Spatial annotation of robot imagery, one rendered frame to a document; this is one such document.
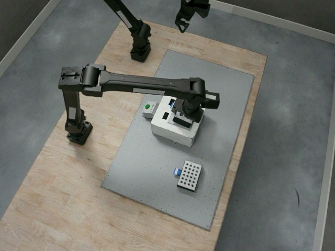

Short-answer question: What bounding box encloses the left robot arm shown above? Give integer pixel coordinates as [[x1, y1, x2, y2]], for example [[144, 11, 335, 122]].
[[104, 0, 210, 59]]

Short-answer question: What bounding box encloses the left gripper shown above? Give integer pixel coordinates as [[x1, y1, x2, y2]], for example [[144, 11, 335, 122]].
[[175, 2, 193, 33]]

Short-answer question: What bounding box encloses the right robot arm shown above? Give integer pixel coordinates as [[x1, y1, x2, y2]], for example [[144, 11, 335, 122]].
[[58, 64, 220, 143]]

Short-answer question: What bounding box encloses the white plate with round holes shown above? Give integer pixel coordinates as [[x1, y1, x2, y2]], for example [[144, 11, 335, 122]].
[[170, 103, 193, 128]]

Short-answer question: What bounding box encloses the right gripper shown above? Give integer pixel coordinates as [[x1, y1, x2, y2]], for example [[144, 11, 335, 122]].
[[171, 98, 204, 123]]

